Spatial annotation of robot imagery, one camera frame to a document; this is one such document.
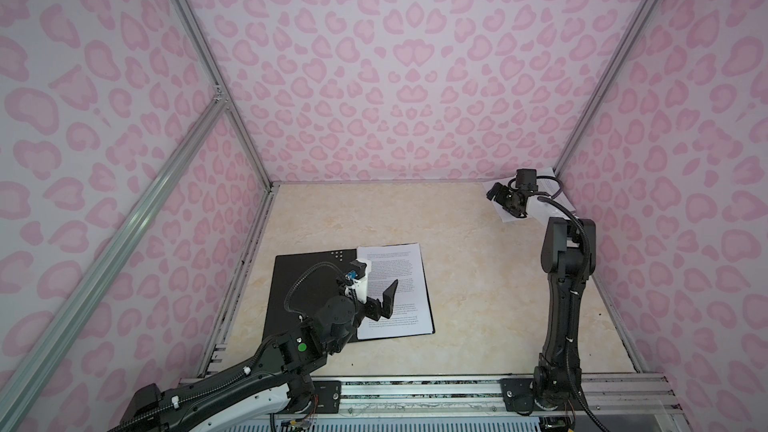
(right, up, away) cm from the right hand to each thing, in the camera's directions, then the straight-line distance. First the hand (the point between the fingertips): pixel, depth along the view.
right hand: (499, 194), depth 110 cm
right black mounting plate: (-9, -50, -37) cm, 62 cm away
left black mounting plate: (-55, -51, -37) cm, 83 cm away
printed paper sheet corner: (+10, +2, -17) cm, 20 cm away
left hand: (-41, -20, -38) cm, 60 cm away
